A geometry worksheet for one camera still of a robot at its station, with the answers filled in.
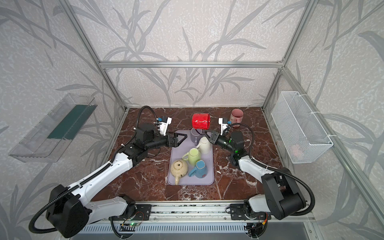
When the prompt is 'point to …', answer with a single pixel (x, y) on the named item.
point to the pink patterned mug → (236, 117)
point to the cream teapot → (178, 169)
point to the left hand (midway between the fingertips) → (183, 132)
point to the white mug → (205, 146)
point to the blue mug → (200, 170)
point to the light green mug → (192, 156)
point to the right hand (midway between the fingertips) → (203, 128)
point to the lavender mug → (196, 135)
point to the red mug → (201, 121)
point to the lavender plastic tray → (176, 153)
